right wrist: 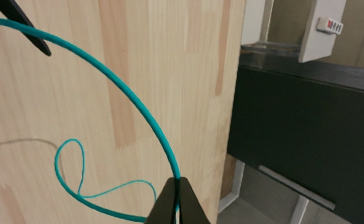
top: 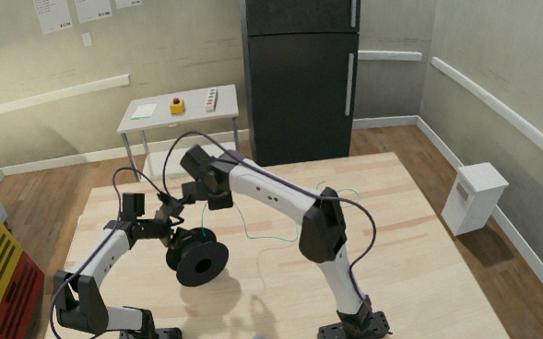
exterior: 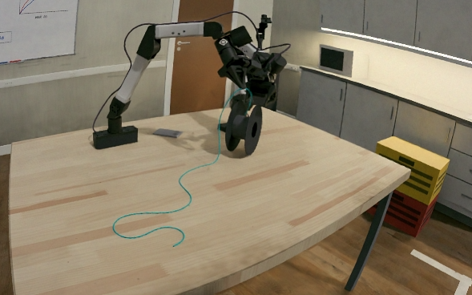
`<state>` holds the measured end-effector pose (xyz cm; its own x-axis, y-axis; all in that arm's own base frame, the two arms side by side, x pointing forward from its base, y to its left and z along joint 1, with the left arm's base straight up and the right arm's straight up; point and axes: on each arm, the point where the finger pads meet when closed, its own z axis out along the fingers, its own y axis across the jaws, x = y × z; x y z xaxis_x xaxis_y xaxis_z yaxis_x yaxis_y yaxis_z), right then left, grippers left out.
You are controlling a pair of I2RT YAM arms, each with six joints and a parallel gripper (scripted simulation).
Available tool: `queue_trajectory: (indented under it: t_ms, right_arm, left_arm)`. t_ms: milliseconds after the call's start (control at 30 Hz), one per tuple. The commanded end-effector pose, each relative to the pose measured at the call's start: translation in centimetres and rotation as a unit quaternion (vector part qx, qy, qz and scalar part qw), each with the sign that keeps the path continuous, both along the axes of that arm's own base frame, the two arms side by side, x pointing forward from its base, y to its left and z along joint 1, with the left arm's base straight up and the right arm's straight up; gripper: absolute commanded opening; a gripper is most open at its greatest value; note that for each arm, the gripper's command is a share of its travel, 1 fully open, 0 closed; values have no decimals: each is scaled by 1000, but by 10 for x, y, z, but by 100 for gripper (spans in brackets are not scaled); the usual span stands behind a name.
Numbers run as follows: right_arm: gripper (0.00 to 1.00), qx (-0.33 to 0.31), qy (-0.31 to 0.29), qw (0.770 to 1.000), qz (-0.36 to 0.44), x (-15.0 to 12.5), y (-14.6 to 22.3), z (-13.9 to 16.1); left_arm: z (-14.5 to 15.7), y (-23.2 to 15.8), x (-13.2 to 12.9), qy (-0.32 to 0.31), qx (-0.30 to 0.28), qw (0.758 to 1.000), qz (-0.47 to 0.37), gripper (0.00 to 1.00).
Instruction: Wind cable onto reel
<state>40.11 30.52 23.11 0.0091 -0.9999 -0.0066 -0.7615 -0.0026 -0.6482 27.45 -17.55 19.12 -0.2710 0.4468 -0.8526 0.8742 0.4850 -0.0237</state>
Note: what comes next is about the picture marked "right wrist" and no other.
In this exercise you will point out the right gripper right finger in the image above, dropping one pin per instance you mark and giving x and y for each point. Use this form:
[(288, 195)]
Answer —
[(190, 210)]

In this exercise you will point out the teal cable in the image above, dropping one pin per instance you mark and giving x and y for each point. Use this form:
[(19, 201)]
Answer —
[(133, 98)]

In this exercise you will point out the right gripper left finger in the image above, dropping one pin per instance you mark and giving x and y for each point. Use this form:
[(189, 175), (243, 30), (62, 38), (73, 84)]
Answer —
[(164, 209)]

